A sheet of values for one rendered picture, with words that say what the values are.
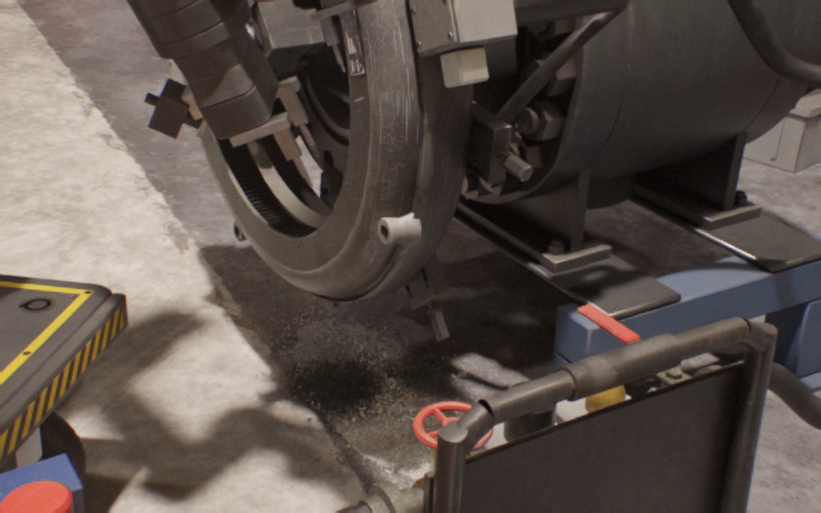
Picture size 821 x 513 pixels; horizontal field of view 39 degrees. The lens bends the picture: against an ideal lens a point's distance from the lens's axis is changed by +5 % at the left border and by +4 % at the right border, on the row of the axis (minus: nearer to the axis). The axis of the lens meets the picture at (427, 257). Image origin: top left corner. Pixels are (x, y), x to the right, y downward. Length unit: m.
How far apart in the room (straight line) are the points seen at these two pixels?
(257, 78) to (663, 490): 0.59
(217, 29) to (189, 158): 2.13
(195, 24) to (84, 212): 1.87
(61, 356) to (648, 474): 0.74
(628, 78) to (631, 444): 0.74
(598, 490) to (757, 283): 0.88
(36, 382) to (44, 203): 1.31
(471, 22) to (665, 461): 0.52
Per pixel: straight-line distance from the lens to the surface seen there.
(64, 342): 1.54
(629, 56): 1.71
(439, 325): 1.65
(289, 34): 1.50
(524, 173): 1.39
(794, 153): 3.07
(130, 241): 2.53
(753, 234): 2.05
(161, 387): 2.01
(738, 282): 1.90
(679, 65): 1.78
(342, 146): 1.78
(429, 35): 1.34
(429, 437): 1.00
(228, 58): 0.84
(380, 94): 1.40
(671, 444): 1.15
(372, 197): 1.46
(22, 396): 1.44
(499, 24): 1.32
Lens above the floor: 1.09
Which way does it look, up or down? 27 degrees down
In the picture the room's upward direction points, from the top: 2 degrees clockwise
